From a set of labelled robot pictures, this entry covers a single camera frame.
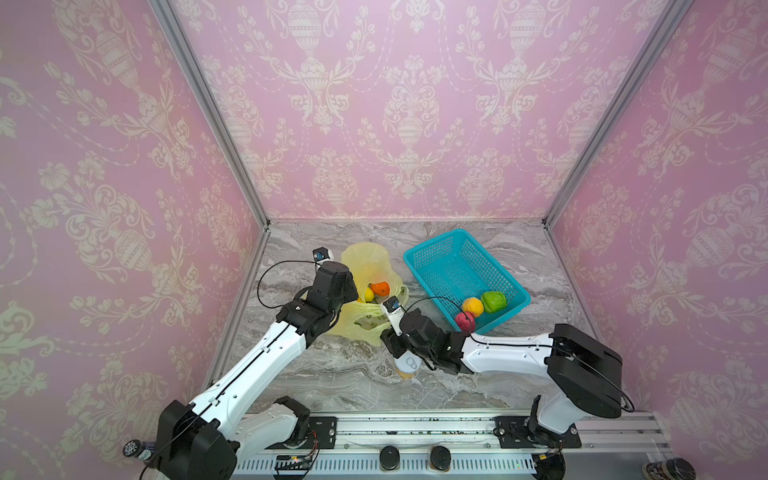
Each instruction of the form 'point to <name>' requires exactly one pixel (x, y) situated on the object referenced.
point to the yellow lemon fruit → (369, 295)
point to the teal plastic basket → (456, 267)
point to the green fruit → (494, 301)
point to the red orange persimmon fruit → (380, 288)
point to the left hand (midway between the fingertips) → (350, 280)
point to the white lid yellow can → (408, 365)
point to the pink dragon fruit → (466, 321)
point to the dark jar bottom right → (673, 468)
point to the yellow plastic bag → (369, 262)
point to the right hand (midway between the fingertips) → (384, 327)
